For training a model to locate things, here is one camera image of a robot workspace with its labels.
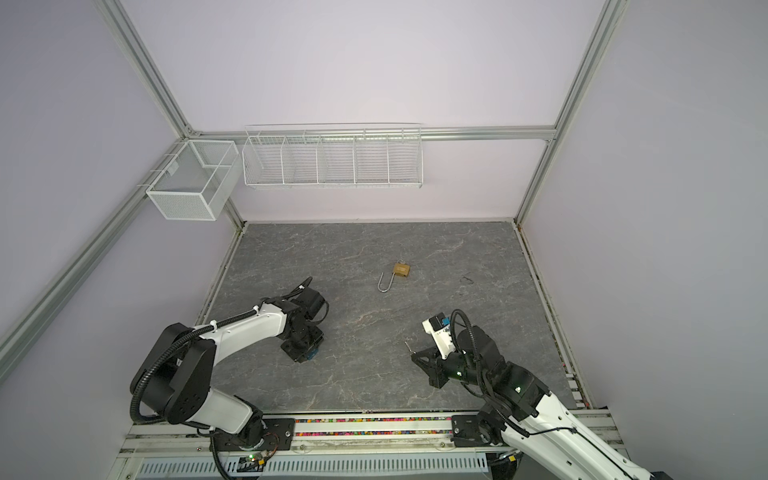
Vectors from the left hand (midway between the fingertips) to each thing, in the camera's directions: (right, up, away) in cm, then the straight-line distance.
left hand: (318, 352), depth 87 cm
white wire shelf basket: (0, +62, +15) cm, 64 cm away
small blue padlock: (-1, 0, -2) cm, 2 cm away
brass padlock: (+24, +23, +19) cm, 39 cm away
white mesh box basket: (-42, +52, +9) cm, 67 cm away
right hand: (+27, +4, -16) cm, 32 cm away
